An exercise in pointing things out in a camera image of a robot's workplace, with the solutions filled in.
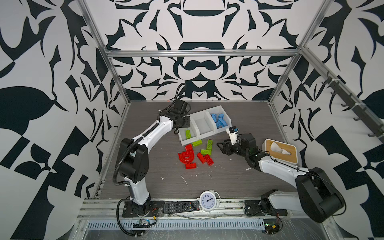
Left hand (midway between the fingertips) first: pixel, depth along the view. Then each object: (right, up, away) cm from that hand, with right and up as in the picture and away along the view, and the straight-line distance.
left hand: (186, 119), depth 89 cm
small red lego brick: (+1, -18, +4) cm, 18 cm away
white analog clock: (+12, -40, -15) cm, 44 cm away
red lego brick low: (+3, -26, -2) cm, 27 cm away
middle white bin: (+11, -4, +18) cm, 21 cm away
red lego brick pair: (+11, -23, 0) cm, 26 cm away
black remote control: (-6, -43, -15) cm, 46 cm away
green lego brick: (+7, -15, +7) cm, 18 cm away
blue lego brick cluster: (+22, -1, +13) cm, 25 cm away
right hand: (+20, -12, -3) cm, 24 cm away
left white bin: (+4, -8, +10) cm, 13 cm away
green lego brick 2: (+14, -16, +7) cm, 22 cm away
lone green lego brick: (0, -10, +12) cm, 16 cm away
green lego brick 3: (+12, -20, +4) cm, 24 cm away
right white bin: (+22, +6, +19) cm, 30 cm away
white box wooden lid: (+56, -19, -1) cm, 59 cm away
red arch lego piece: (0, -23, +2) cm, 23 cm away
